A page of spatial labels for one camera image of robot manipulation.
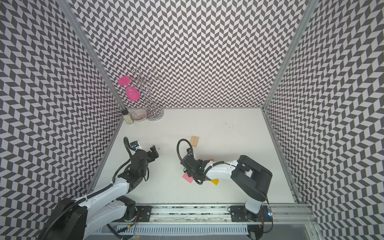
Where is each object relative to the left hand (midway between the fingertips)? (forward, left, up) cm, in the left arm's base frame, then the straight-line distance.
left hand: (149, 149), depth 87 cm
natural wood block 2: (+10, -27, -8) cm, 30 cm away
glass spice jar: (+26, +21, -2) cm, 34 cm away
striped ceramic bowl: (+32, +16, -6) cm, 36 cm away
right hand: (-9, -26, -10) cm, 29 cm away
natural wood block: (+10, -25, -7) cm, 28 cm away
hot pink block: (-14, -22, -8) cm, 27 cm away
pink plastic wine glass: (+41, +19, +9) cm, 46 cm away
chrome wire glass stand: (+46, +8, +17) cm, 50 cm away
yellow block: (-16, -38, -8) cm, 43 cm away
